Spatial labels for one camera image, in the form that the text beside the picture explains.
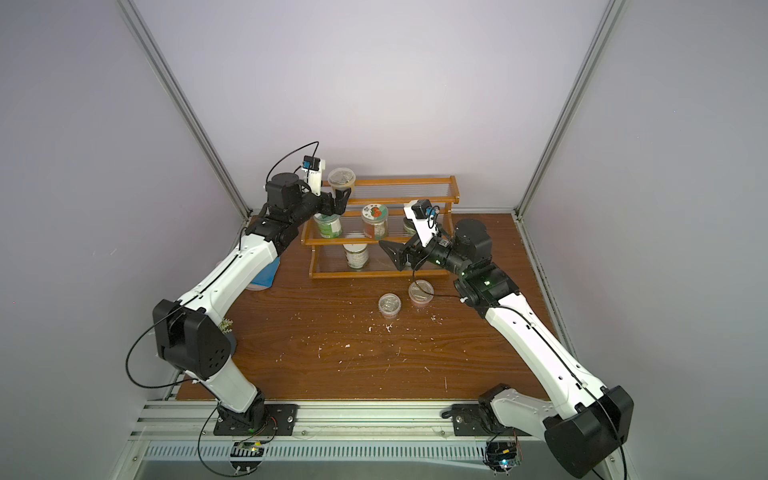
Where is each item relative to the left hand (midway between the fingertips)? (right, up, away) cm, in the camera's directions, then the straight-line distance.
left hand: (339, 183), depth 79 cm
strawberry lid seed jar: (+9, -10, +9) cm, 16 cm away
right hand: (+16, -12, -14) cm, 24 cm away
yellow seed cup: (0, +2, +4) cm, 4 cm away
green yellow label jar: (+20, -11, +16) cm, 28 cm away
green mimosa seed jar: (-5, -11, +10) cm, 16 cm away
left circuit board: (-22, -67, -7) cm, 71 cm away
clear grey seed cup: (+22, -33, +11) cm, 41 cm away
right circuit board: (+40, -66, -10) cm, 78 cm away
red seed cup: (+13, -35, +9) cm, 39 cm away
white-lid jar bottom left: (+3, -21, +17) cm, 27 cm away
